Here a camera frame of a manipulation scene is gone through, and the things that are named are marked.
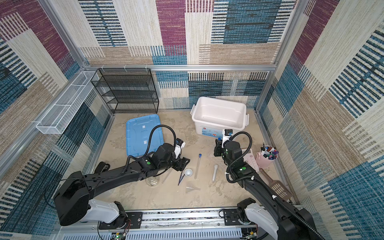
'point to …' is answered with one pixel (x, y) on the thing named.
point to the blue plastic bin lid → (138, 132)
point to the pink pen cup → (267, 156)
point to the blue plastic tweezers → (181, 177)
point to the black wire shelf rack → (127, 90)
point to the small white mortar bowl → (188, 172)
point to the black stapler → (102, 167)
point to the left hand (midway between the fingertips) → (186, 156)
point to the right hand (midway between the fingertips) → (217, 142)
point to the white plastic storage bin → (211, 116)
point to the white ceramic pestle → (215, 171)
